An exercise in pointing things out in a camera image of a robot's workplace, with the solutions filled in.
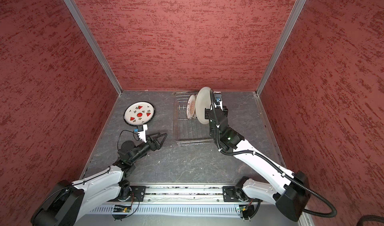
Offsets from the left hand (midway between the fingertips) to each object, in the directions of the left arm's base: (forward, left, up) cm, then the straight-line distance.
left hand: (164, 136), depth 80 cm
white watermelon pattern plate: (+24, +24, -12) cm, 36 cm away
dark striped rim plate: (+16, +29, -12) cm, 36 cm away
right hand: (+9, -26, +18) cm, 33 cm away
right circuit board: (-32, -44, -15) cm, 56 cm away
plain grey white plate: (+16, -21, +12) cm, 29 cm away
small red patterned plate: (+27, -14, -7) cm, 32 cm away
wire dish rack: (+12, -12, -13) cm, 21 cm away
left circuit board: (-32, +19, -16) cm, 40 cm away
